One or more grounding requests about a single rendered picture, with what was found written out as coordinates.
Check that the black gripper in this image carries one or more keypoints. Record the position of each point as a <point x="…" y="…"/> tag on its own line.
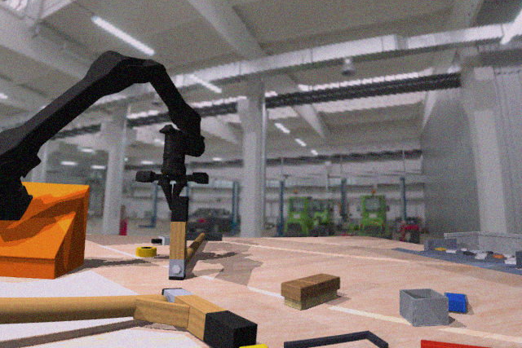
<point x="173" y="165"/>

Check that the dark grey l-shaped bar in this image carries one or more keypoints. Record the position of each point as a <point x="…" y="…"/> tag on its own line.
<point x="332" y="340"/>

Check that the yellow ring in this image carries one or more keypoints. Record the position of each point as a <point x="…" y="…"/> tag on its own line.
<point x="147" y="251"/>

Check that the blue-handled scraper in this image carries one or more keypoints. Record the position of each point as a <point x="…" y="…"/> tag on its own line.
<point x="457" y="301"/>

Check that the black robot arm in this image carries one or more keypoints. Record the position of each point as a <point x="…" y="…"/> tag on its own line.
<point x="109" y="74"/>

